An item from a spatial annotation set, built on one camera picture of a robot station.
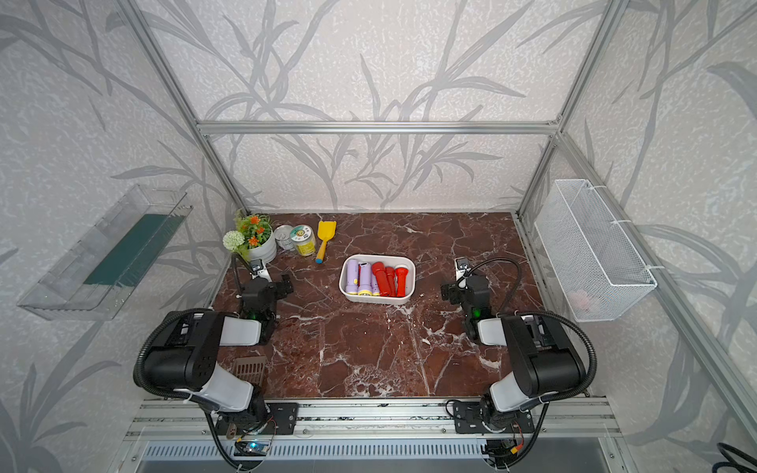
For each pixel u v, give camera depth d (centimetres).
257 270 79
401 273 99
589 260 63
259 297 72
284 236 105
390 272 98
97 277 64
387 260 101
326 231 114
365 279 94
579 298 72
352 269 96
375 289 93
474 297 70
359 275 96
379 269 96
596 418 76
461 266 81
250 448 71
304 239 102
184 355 45
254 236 96
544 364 45
